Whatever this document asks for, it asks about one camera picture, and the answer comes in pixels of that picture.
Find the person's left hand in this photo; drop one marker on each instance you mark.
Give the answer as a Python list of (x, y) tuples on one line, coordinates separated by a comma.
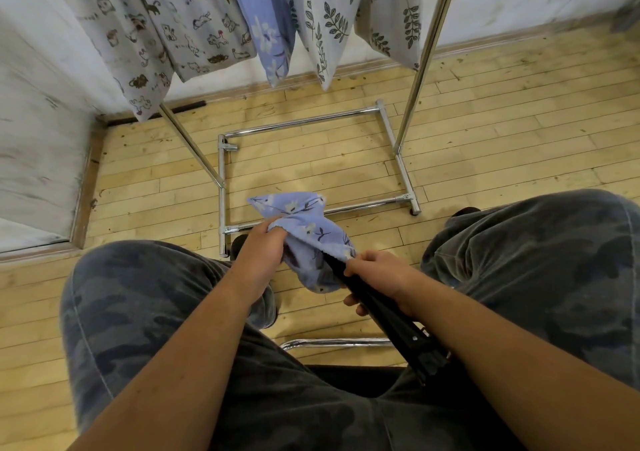
[(260, 260)]

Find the person's right hand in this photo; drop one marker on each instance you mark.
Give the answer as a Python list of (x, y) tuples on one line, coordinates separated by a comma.
[(385, 275)]

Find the blue floral bag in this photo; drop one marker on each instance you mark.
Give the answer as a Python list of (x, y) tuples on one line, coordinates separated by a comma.
[(305, 225)]

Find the chrome clothes rack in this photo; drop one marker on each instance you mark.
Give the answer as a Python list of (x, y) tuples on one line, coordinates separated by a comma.
[(425, 55)]

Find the person's right forearm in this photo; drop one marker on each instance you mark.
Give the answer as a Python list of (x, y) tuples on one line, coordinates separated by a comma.
[(530, 365)]

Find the person's left forearm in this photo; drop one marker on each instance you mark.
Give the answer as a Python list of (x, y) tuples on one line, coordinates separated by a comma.
[(165, 375)]

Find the black striped left shoe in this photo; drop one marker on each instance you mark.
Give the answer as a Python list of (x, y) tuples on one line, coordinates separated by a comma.
[(238, 245)]

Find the black striped shoe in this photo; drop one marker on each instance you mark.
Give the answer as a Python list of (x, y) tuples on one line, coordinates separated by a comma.
[(465, 212), (238, 245)]

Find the black striped right shoe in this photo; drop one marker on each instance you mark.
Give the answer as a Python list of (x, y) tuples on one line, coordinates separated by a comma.
[(465, 212)]

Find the black chair seat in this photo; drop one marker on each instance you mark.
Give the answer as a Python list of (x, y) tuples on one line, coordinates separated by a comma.
[(350, 378)]

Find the black baseboard strip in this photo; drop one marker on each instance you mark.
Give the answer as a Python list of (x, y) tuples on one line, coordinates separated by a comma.
[(160, 113)]

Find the grey metal furniture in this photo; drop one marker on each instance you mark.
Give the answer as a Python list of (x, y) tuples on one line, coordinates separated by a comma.
[(627, 18)]

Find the chrome chair frame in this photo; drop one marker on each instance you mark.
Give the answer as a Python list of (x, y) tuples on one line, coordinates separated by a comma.
[(340, 343)]

